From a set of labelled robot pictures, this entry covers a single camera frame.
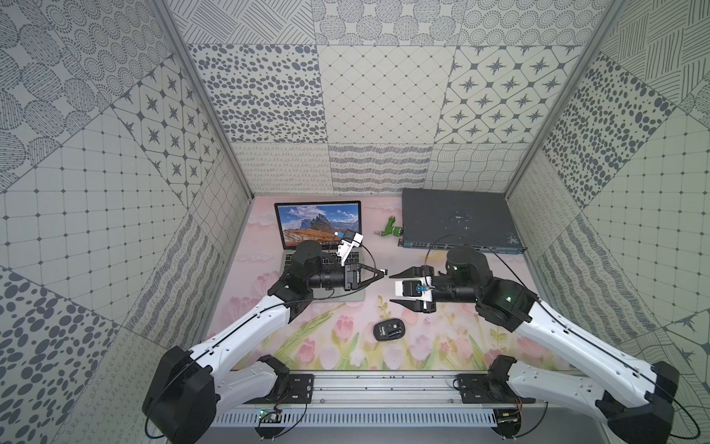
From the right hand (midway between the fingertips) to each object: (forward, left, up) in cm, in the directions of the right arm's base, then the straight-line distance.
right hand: (394, 284), depth 66 cm
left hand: (+4, +4, +2) cm, 6 cm away
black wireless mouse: (-3, 0, -23) cm, 23 cm away
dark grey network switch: (+40, -22, -21) cm, 50 cm away
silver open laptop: (+30, +26, -12) cm, 41 cm away
